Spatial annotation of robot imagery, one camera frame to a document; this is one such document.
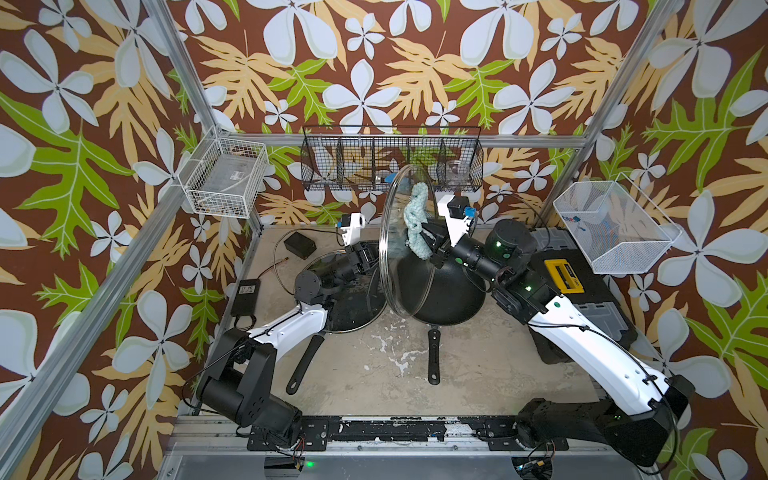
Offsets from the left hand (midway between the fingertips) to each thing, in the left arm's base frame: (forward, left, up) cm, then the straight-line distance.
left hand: (398, 249), depth 58 cm
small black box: (+36, +35, -41) cm, 65 cm away
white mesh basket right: (+19, -63, -14) cm, 67 cm away
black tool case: (+6, -53, -25) cm, 59 cm away
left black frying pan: (-12, +23, -33) cm, 42 cm away
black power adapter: (+13, +49, -41) cm, 65 cm away
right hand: (+6, -4, +2) cm, 7 cm away
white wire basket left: (+33, +49, -8) cm, 60 cm away
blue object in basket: (+46, +1, -17) cm, 49 cm away
